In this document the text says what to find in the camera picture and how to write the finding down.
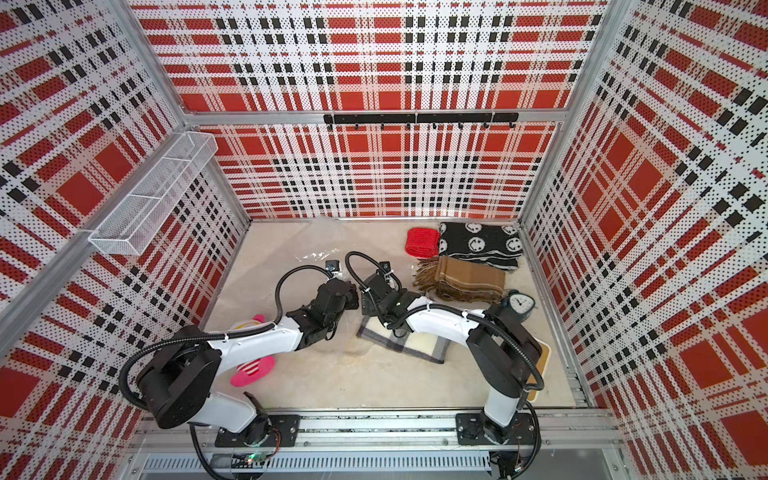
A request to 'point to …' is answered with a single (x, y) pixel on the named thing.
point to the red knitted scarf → (422, 242)
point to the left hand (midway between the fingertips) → (355, 282)
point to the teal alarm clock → (520, 304)
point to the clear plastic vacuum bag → (249, 293)
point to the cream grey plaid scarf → (426, 346)
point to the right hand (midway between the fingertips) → (383, 296)
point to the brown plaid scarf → (459, 281)
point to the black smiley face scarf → (500, 244)
